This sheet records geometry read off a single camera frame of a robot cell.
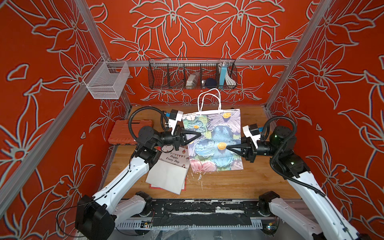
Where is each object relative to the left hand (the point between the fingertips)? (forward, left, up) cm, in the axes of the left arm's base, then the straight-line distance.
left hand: (197, 143), depth 61 cm
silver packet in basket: (+45, +5, -2) cm, 45 cm away
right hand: (0, -11, +5) cm, 12 cm away
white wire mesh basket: (+44, +60, -1) cm, 74 cm away
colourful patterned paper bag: (-4, -5, +1) cm, 6 cm away
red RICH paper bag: (-9, +24, -32) cm, 41 cm away
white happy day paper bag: (-2, +14, -27) cm, 30 cm away
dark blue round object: (+49, -7, -4) cm, 50 cm away
